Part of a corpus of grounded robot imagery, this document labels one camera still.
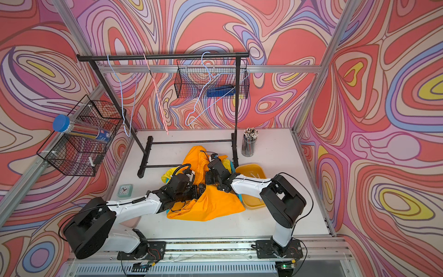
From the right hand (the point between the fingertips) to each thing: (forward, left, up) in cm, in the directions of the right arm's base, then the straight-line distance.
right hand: (208, 178), depth 91 cm
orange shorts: (-16, -2, +7) cm, 18 cm away
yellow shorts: (-1, +21, +6) cm, 22 cm away
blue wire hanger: (+45, 0, +29) cm, 54 cm away
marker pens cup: (+17, -23, +9) cm, 30 cm away
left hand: (-8, +1, 0) cm, 8 cm away
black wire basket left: (+1, +55, +24) cm, 60 cm away
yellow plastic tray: (-14, -21, -1) cm, 25 cm away
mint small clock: (-5, +44, -1) cm, 44 cm away
